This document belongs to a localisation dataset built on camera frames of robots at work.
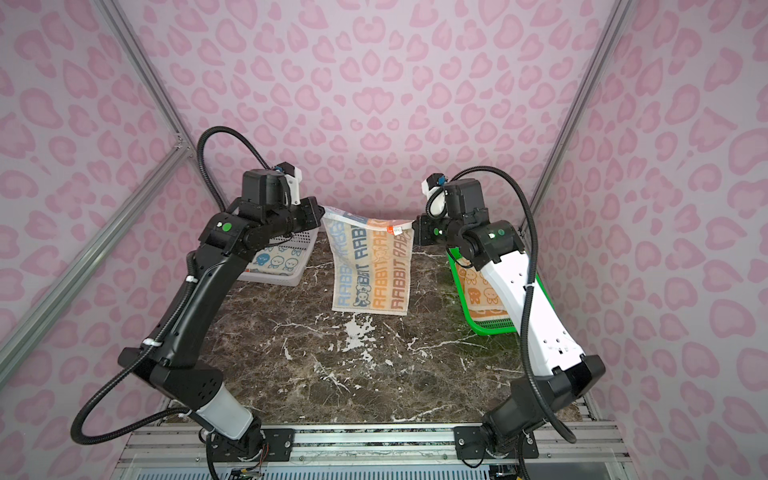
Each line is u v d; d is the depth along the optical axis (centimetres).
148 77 78
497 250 46
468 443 74
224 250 46
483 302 98
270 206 52
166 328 42
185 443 75
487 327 84
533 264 45
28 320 53
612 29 71
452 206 52
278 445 74
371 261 92
